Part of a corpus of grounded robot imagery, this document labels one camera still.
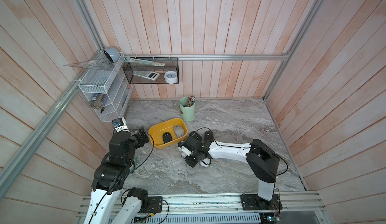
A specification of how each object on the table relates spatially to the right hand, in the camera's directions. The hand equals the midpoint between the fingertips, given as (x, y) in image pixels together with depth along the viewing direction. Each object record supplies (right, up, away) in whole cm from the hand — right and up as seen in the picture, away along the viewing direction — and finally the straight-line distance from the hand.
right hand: (188, 159), depth 88 cm
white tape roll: (-11, +51, +7) cm, 52 cm away
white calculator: (-25, +53, +10) cm, 59 cm away
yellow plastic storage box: (-21, +14, +10) cm, 28 cm away
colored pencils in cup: (+1, +36, +10) cm, 37 cm away
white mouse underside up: (+9, +3, -13) cm, 16 cm away
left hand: (-24, +19, -20) cm, 37 cm away
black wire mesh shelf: (-26, +58, +16) cm, 65 cm away
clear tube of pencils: (-46, +34, -12) cm, 59 cm away
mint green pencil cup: (-1, +27, +13) cm, 30 cm away
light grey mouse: (-7, +16, +10) cm, 20 cm away
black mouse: (-14, +12, +8) cm, 20 cm away
